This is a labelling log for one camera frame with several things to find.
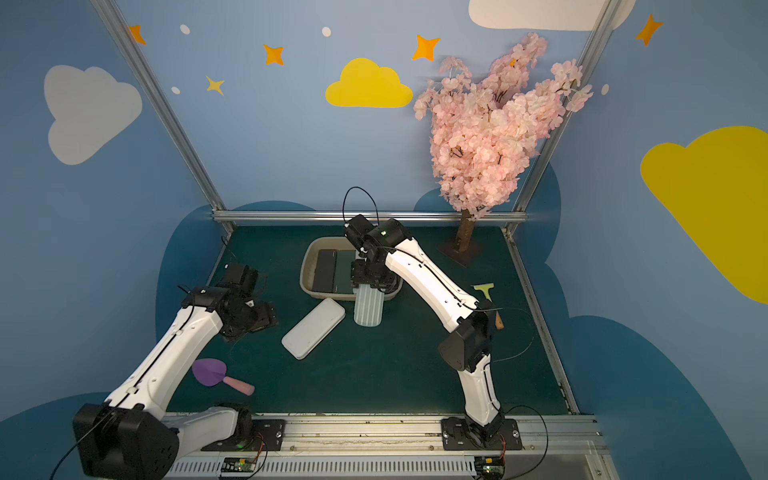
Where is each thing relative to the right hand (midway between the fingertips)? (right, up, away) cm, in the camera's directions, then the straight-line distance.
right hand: (371, 280), depth 80 cm
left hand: (-30, -11, +1) cm, 32 cm away
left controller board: (-34, -45, -7) cm, 57 cm away
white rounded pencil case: (-18, -16, +11) cm, 27 cm away
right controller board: (+30, -46, -7) cm, 55 cm away
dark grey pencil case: (-18, +1, +27) cm, 32 cm away
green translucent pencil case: (-11, +1, +24) cm, 26 cm away
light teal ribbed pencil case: (-1, -6, -2) cm, 7 cm away
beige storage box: (-24, +3, +25) cm, 34 cm away
